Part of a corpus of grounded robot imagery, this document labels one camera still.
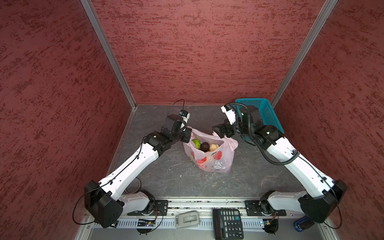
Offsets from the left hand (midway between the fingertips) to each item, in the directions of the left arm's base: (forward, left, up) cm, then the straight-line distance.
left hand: (188, 133), depth 77 cm
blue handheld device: (-37, -55, -19) cm, 69 cm away
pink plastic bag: (-11, -17, -8) cm, 22 cm away
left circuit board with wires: (-37, +22, -26) cm, 50 cm away
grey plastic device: (-36, -1, -21) cm, 42 cm away
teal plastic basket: (+27, -58, -17) cm, 66 cm away
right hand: (-1, -15, +6) cm, 16 cm away
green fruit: (+3, -5, -16) cm, 17 cm away
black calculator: (-38, -19, -20) cm, 47 cm away
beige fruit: (+1, -15, -17) cm, 23 cm away
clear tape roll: (-21, +31, -24) cm, 44 cm away
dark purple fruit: (+2, -10, -18) cm, 21 cm away
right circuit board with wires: (-38, -41, -22) cm, 60 cm away
